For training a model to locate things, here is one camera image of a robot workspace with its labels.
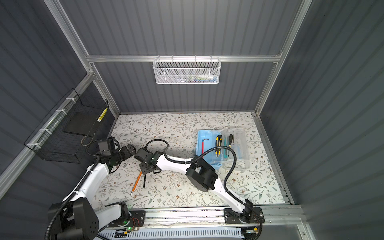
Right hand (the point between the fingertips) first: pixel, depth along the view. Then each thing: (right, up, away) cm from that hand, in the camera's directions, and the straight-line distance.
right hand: (146, 169), depth 90 cm
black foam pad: (-24, +28, -18) cm, 41 cm away
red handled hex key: (+35, +13, +9) cm, 38 cm away
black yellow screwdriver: (+51, +18, -1) cm, 54 cm away
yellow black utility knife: (+45, +18, +4) cm, 48 cm away
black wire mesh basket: (-34, +22, -18) cm, 45 cm away
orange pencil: (-5, -6, -4) cm, 8 cm away
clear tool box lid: (+55, +19, +3) cm, 58 cm away
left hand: (-10, +12, -4) cm, 16 cm away
